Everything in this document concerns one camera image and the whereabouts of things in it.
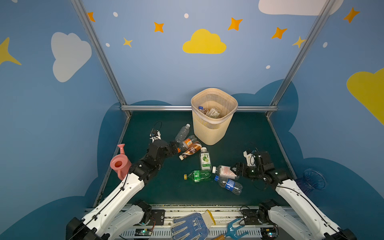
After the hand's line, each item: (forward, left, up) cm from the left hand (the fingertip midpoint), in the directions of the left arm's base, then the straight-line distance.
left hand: (170, 143), depth 78 cm
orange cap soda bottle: (+12, -8, -17) cm, 22 cm away
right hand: (-8, -37, -11) cm, 39 cm away
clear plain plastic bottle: (+20, -4, -16) cm, 26 cm away
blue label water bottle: (-16, -32, -16) cm, 39 cm away
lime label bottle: (+27, -25, -4) cm, 37 cm away
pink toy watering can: (-7, +27, -10) cm, 30 cm away
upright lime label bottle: (-3, -20, -18) cm, 27 cm away
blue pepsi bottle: (+33, -19, -6) cm, 38 cm away
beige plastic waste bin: (+12, -21, -3) cm, 25 cm away
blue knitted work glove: (-34, -12, -21) cm, 42 cm away
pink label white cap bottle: (-8, -31, -17) cm, 36 cm away
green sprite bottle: (-10, -15, -17) cm, 25 cm away
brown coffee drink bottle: (+7, -11, -17) cm, 21 cm away
